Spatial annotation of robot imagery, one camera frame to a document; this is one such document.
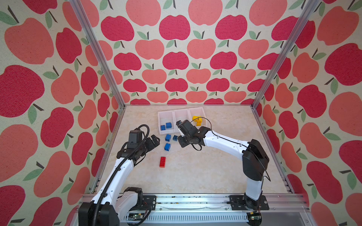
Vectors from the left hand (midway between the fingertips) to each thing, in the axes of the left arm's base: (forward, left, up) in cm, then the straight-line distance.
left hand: (155, 144), depth 82 cm
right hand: (+4, -16, -3) cm, 17 cm away
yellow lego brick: (+25, -29, -10) cm, 40 cm away
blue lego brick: (+13, -6, -13) cm, 19 cm away
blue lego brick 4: (+21, -1, -11) cm, 24 cm away
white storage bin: (+31, -4, -10) cm, 32 cm away
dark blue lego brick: (+13, -11, -13) cm, 21 cm away
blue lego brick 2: (+22, -6, -11) cm, 25 cm away
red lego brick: (-6, -4, -12) cm, 14 cm away
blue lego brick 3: (+5, -6, -12) cm, 15 cm away
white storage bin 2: (+34, -31, -9) cm, 47 cm away
